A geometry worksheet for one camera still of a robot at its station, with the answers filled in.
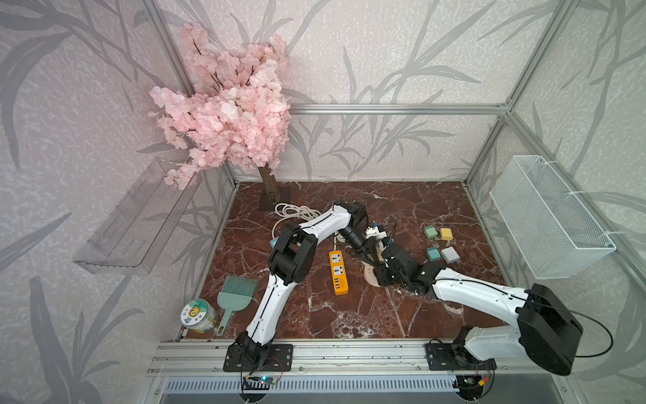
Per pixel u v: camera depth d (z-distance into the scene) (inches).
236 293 34.1
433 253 37.3
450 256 37.0
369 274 34.1
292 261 23.0
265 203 43.8
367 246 31.0
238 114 23.1
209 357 29.4
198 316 29.0
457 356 25.7
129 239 25.3
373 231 34.1
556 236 23.5
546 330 16.2
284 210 42.3
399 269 25.3
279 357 29.0
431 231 40.1
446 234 39.5
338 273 34.9
